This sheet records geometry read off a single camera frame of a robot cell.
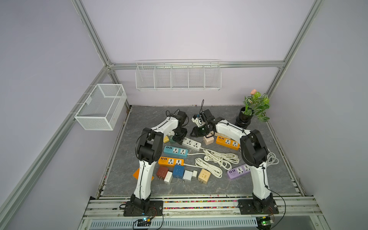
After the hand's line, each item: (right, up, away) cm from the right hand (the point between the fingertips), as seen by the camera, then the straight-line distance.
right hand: (192, 133), depth 96 cm
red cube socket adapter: (-17, -21, -16) cm, 31 cm away
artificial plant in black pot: (+41, +19, -5) cm, 45 cm away
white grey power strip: (-1, -7, -1) cm, 7 cm away
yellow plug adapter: (-18, -4, +2) cm, 19 cm away
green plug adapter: (-14, -4, -4) cm, 15 cm away
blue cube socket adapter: (-8, -20, -15) cm, 27 cm away
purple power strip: (+27, -21, -13) cm, 37 cm away
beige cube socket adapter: (+6, -22, -17) cm, 29 cm away
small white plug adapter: (+1, -22, -13) cm, 26 cm away
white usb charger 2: (-3, -23, -13) cm, 27 cm away
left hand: (-4, -4, +2) cm, 6 cm away
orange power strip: (-16, -17, -9) cm, 25 cm away
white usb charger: (-14, -23, -17) cm, 32 cm away
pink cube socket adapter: (+12, -5, -1) cm, 13 cm away
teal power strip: (-11, -11, -4) cm, 16 cm away
